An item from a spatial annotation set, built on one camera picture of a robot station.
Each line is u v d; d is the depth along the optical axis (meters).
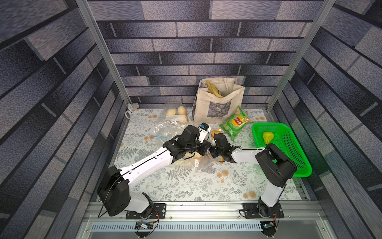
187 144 0.59
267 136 0.97
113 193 0.41
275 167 0.48
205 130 0.67
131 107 1.14
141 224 0.71
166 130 1.04
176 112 1.11
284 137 0.99
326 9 0.70
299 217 0.73
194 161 0.80
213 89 0.95
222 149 0.74
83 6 0.68
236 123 0.98
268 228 0.72
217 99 0.88
